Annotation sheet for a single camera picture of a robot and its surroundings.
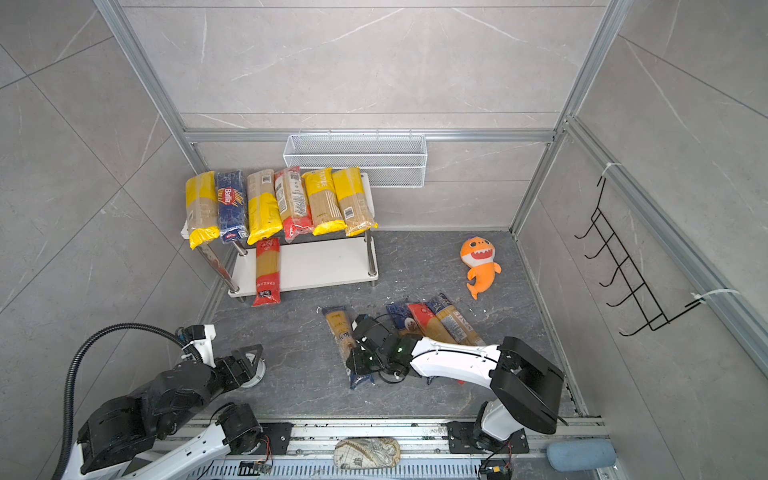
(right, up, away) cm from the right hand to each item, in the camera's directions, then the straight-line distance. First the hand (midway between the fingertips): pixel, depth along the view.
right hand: (350, 362), depth 80 cm
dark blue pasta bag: (-4, +9, +6) cm, 12 cm away
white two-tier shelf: (-20, +27, +25) cm, 42 cm away
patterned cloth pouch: (+6, -17, -11) cm, 21 cm away
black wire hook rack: (+66, +25, -13) cm, 72 cm away
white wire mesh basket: (+12, +62, +21) cm, 66 cm away
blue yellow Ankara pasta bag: (+16, +9, +13) cm, 22 cm away
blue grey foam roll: (+56, -18, -11) cm, 60 cm away
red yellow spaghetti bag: (-29, +24, +16) cm, 40 cm away
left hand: (-19, +9, -15) cm, 26 cm away
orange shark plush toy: (+42, +30, +21) cm, 56 cm away
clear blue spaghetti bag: (+31, +8, +13) cm, 35 cm away
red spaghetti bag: (+23, +9, +10) cm, 26 cm away
